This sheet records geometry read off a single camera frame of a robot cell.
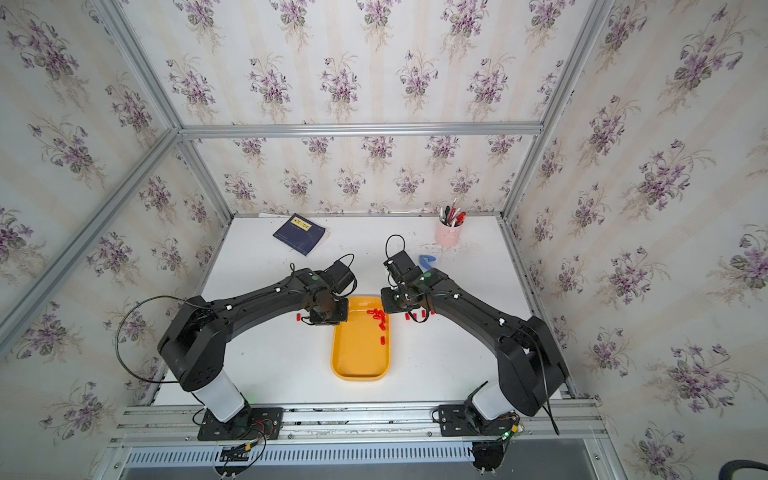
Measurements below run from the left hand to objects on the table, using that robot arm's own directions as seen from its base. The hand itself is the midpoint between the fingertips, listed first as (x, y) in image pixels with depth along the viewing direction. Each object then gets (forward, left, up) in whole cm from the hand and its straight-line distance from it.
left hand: (346, 323), depth 86 cm
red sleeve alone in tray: (-3, -11, -5) cm, 12 cm away
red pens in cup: (+39, -36, +6) cm, 53 cm away
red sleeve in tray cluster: (+5, -10, -5) cm, 12 cm away
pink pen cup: (+33, -35, +1) cm, 48 cm away
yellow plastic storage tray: (-6, -4, -5) cm, 9 cm away
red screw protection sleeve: (+4, -19, -4) cm, 19 cm away
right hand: (+3, -13, +5) cm, 14 cm away
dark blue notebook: (+38, +20, -4) cm, 44 cm away
